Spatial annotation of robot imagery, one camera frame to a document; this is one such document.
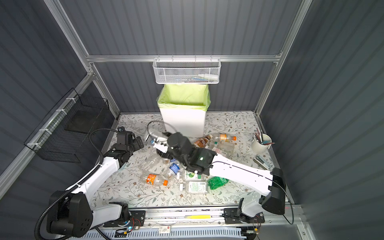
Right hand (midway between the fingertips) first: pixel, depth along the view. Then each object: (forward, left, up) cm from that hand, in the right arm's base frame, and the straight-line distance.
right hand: (162, 138), depth 65 cm
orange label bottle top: (+21, -34, -30) cm, 50 cm away
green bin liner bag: (+43, -9, -12) cm, 46 cm away
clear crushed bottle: (+2, +12, -30) cm, 32 cm away
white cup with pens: (+14, -55, -26) cm, 63 cm away
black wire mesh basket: (+5, +50, -4) cm, 50 cm away
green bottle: (-9, -24, -30) cm, 40 cm away
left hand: (+10, +23, -18) cm, 31 cm away
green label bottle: (-11, -14, -30) cm, 35 cm away
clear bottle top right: (+17, -30, -31) cm, 46 cm away
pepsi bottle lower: (-3, -1, -28) cm, 28 cm away
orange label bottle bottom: (-8, +10, -28) cm, 31 cm away
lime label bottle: (-5, -10, -30) cm, 32 cm away
